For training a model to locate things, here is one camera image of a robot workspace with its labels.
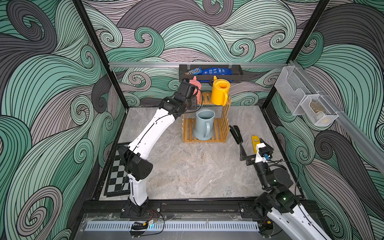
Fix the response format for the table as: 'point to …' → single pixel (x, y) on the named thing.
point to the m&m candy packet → (194, 71)
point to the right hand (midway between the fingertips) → (253, 142)
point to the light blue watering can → (204, 129)
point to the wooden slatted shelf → (221, 125)
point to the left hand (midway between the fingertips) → (192, 97)
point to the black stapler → (235, 132)
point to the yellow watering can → (219, 94)
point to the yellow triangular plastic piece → (255, 140)
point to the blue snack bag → (215, 71)
